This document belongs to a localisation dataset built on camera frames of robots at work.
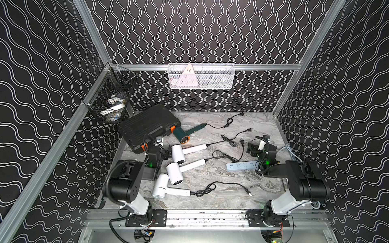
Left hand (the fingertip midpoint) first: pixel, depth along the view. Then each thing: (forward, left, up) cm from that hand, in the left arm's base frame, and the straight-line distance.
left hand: (161, 143), depth 94 cm
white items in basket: (+4, +20, +26) cm, 33 cm away
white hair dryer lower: (-26, -5, -3) cm, 27 cm away
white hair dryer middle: (-16, -11, -3) cm, 20 cm away
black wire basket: (+32, +32, +22) cm, 50 cm away
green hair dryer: (+7, -13, 0) cm, 15 cm away
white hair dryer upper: (-5, -12, -2) cm, 13 cm away
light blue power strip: (-9, -49, -5) cm, 51 cm away
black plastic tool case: (+10, +16, -1) cm, 19 cm away
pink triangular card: (+27, -15, +29) cm, 43 cm away
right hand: (+5, -60, -1) cm, 61 cm away
